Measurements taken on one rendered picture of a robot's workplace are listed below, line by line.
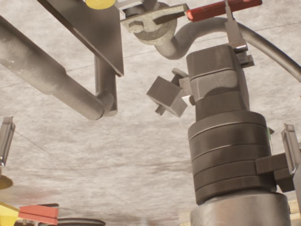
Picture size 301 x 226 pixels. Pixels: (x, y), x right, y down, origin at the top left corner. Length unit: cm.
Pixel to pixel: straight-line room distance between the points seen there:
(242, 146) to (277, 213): 7
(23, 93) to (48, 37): 38
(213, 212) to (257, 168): 5
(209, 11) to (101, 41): 12
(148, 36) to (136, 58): 96
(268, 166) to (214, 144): 5
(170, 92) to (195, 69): 4
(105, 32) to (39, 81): 15
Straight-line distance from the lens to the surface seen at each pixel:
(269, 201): 40
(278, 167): 41
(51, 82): 44
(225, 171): 41
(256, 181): 41
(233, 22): 48
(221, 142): 41
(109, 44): 56
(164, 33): 60
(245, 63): 49
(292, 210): 429
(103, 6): 46
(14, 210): 350
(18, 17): 134
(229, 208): 39
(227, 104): 43
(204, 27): 83
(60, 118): 196
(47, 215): 336
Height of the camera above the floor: 77
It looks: 23 degrees down
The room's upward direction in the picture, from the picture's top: 174 degrees clockwise
